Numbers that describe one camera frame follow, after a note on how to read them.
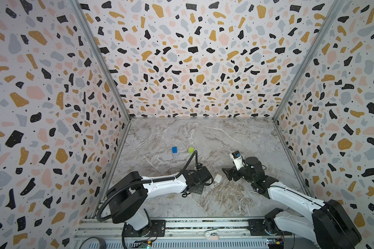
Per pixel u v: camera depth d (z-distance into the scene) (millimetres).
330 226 412
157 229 735
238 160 755
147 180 471
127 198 430
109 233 730
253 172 672
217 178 904
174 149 1025
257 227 734
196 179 650
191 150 1027
